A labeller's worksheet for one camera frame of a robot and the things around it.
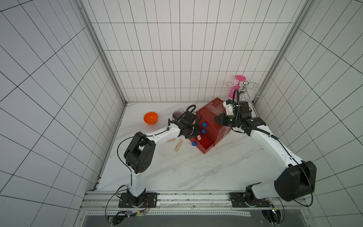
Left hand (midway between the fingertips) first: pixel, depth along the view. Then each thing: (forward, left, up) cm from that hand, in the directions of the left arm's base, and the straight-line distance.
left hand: (198, 135), depth 89 cm
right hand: (+5, -10, +11) cm, 16 cm away
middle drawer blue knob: (+1, -3, +3) cm, 5 cm away
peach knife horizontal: (-16, +15, +23) cm, 31 cm away
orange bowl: (+18, +34, -6) cm, 39 cm away
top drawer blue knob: (+1, -3, +10) cm, 11 cm away
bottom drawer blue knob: (-4, +2, -4) cm, 6 cm away
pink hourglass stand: (+36, -31, +18) cm, 51 cm away
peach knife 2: (-1, +12, -9) cm, 15 cm away
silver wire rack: (+23, -30, +19) cm, 42 cm away
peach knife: (-2, -1, 0) cm, 2 cm away
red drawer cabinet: (0, -8, +5) cm, 9 cm away
